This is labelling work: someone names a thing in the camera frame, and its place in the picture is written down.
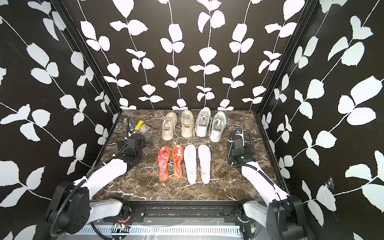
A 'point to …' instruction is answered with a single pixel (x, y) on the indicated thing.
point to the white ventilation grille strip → (108, 230)
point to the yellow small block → (141, 122)
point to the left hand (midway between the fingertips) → (131, 136)
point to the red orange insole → (163, 155)
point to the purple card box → (143, 129)
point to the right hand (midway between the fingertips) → (241, 140)
